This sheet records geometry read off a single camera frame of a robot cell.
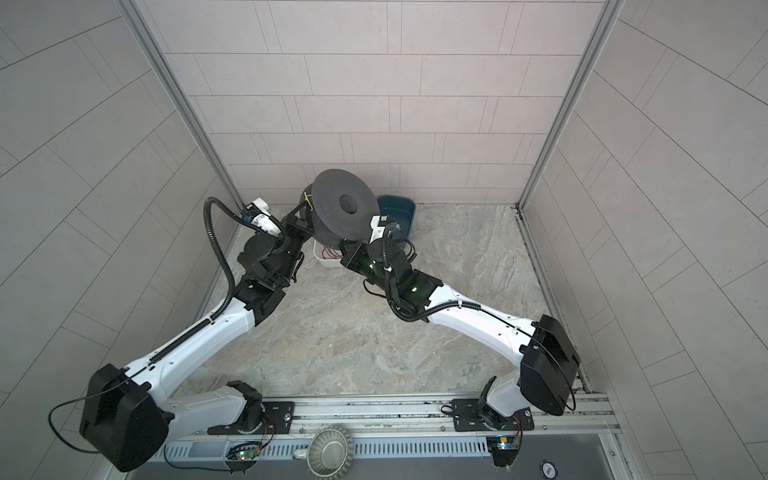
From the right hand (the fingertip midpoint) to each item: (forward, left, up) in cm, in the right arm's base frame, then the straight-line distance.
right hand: (333, 247), depth 69 cm
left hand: (+8, +3, +8) cm, 12 cm away
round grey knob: (-36, +3, -29) cm, 46 cm away
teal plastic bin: (+36, -17, -25) cm, 47 cm away
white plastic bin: (+15, +8, -27) cm, 31 cm away
